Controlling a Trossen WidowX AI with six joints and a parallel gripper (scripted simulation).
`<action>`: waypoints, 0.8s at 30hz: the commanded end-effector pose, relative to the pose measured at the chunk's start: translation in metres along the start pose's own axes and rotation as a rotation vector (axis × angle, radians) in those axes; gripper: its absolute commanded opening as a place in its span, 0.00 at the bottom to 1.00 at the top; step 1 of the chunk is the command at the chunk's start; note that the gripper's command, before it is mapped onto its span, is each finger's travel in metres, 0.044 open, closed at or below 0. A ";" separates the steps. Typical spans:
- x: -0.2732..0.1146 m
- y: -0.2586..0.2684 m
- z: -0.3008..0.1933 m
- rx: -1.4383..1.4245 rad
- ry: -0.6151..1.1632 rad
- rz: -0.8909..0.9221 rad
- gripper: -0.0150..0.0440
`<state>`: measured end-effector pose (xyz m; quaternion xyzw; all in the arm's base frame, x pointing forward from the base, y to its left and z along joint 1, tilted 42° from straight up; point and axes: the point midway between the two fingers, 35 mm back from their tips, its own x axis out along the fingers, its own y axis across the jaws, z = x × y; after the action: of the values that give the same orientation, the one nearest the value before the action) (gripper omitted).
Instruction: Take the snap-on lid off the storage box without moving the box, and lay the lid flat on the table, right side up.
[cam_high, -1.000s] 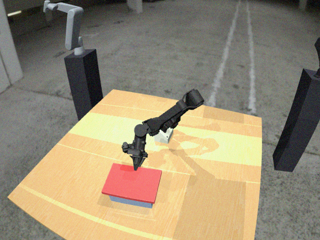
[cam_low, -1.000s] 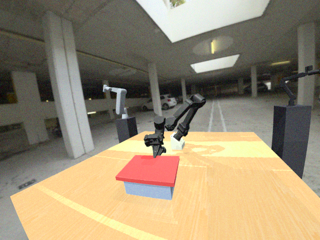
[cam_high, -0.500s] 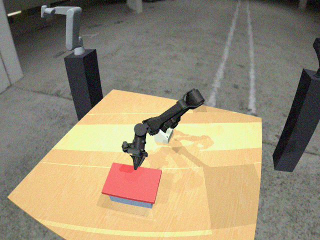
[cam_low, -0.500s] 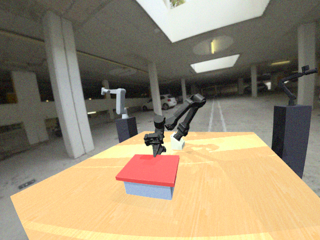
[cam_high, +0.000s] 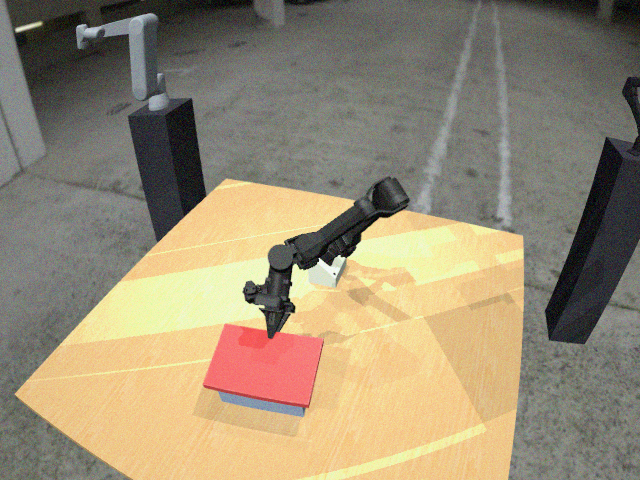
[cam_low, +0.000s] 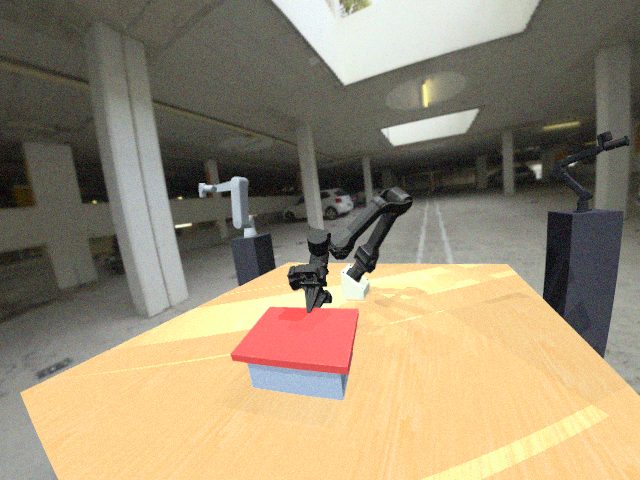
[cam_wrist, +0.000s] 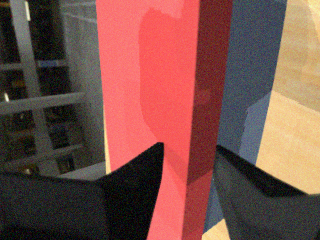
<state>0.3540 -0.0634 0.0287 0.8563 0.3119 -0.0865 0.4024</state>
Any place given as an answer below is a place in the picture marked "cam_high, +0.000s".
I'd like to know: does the red rectangular panel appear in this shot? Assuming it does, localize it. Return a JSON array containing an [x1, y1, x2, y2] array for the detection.
[[202, 324, 324, 408]]

